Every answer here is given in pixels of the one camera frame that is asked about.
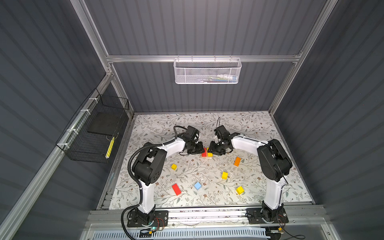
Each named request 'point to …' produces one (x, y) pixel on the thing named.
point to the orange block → (237, 161)
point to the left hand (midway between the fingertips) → (204, 150)
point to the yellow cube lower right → (240, 190)
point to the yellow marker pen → (107, 154)
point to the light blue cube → (197, 185)
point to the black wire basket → (88, 136)
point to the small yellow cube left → (174, 166)
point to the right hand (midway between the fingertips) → (210, 152)
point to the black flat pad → (107, 123)
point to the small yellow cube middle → (225, 175)
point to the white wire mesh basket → (207, 71)
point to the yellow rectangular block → (209, 154)
